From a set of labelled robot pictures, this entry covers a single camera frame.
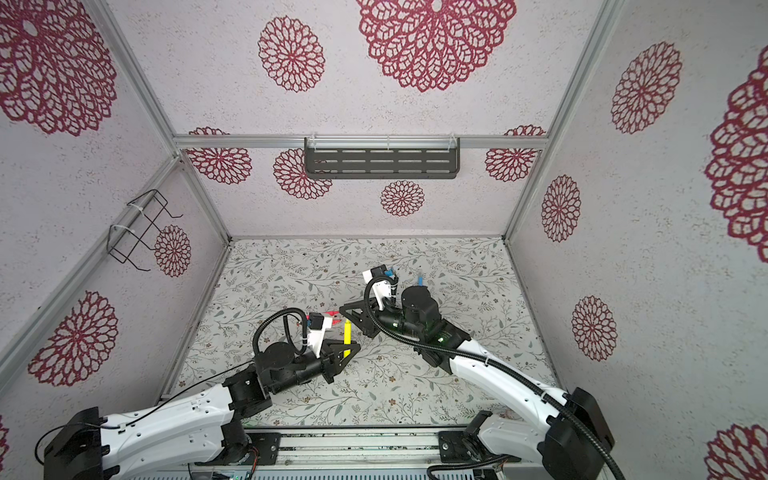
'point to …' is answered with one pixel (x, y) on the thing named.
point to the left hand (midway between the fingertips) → (358, 350)
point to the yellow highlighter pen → (347, 334)
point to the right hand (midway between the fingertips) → (342, 306)
